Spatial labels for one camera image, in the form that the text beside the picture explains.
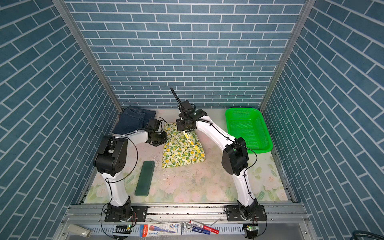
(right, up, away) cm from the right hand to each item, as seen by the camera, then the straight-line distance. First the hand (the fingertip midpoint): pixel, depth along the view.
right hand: (178, 124), depth 89 cm
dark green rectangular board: (-18, -33, -8) cm, 39 cm away
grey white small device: (-42, -47, -22) cm, 67 cm away
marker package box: (-7, -49, -20) cm, 53 cm away
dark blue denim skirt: (-37, +4, +19) cm, 41 cm away
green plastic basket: (+50, 0, +22) cm, 55 cm away
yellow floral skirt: (+1, -16, +8) cm, 18 cm away
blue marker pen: (+8, -48, -20) cm, 53 cm away
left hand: (-9, -10, +12) cm, 18 cm away
